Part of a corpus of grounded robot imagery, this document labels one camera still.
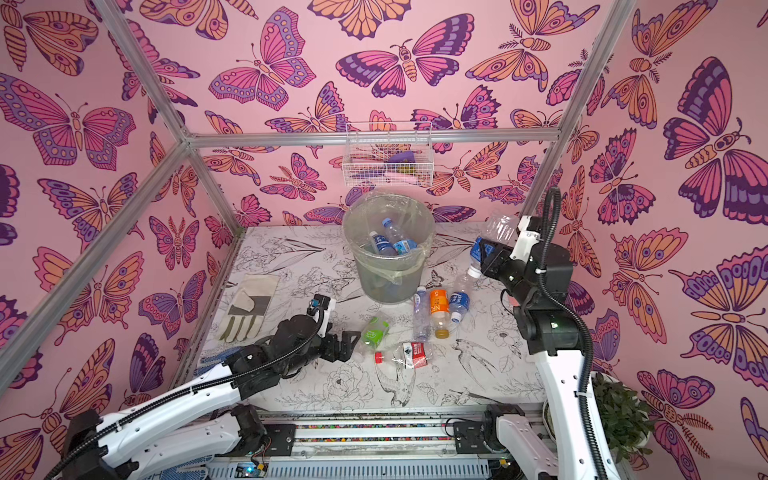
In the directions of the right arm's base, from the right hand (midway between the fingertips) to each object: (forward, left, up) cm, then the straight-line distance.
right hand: (489, 240), depth 65 cm
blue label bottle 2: (+3, +1, -33) cm, 33 cm away
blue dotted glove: (-15, +76, -38) cm, 86 cm away
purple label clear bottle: (+2, +12, -37) cm, 39 cm away
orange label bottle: (+1, +7, -34) cm, 35 cm away
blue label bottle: (+16, +25, -20) cm, 36 cm away
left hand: (-11, +32, -21) cm, 40 cm away
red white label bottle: (-12, +17, -35) cm, 41 cm away
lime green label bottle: (-6, +27, -33) cm, 43 cm away
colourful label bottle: (+15, +19, -19) cm, 31 cm away
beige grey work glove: (+3, +69, -36) cm, 78 cm away
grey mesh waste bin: (+3, +24, -19) cm, 31 cm away
